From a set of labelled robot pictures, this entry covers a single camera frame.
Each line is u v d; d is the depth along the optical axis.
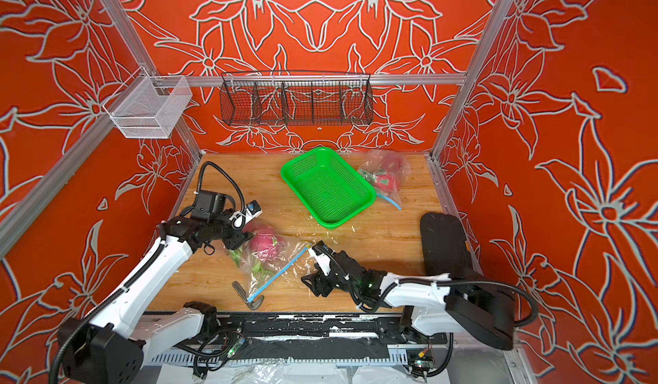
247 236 0.70
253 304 0.77
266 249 0.79
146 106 0.91
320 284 0.69
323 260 0.70
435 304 0.45
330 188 1.07
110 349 0.37
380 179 0.99
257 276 0.76
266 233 0.83
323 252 0.65
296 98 0.98
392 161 1.06
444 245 0.82
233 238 0.70
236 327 0.73
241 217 0.68
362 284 0.62
